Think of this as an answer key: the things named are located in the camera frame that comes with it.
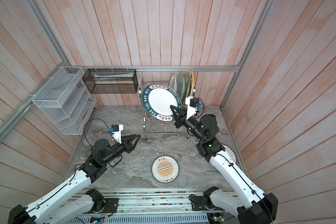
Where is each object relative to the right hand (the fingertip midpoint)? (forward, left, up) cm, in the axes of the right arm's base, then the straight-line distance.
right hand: (171, 106), depth 62 cm
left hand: (-6, +17, -17) cm, 25 cm away
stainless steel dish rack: (+20, +14, -41) cm, 48 cm away
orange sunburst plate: (-14, +3, -42) cm, 44 cm away
